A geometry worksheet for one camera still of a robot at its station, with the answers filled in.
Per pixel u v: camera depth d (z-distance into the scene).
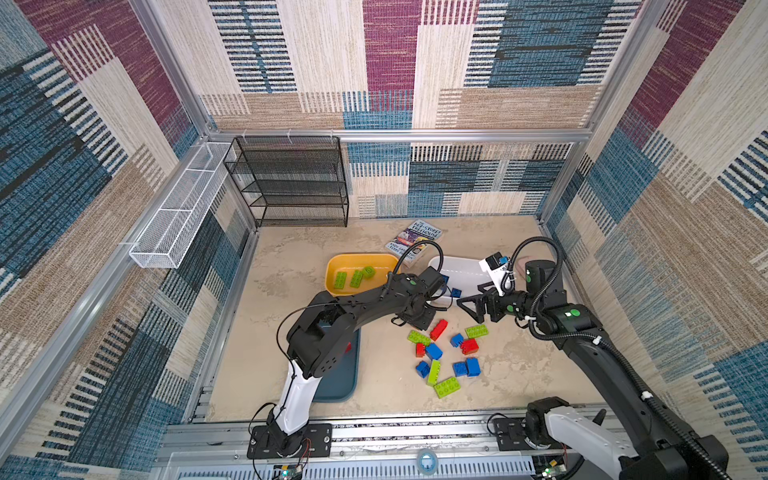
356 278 1.02
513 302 0.65
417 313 0.78
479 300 0.66
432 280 0.74
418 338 0.89
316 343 0.54
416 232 1.15
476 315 0.68
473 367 0.83
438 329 0.90
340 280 1.02
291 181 1.11
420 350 0.86
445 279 1.00
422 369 0.82
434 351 0.86
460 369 0.83
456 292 0.98
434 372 0.82
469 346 0.89
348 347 0.86
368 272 1.02
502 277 0.66
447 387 0.80
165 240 0.91
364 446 0.73
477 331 0.90
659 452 0.39
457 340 0.87
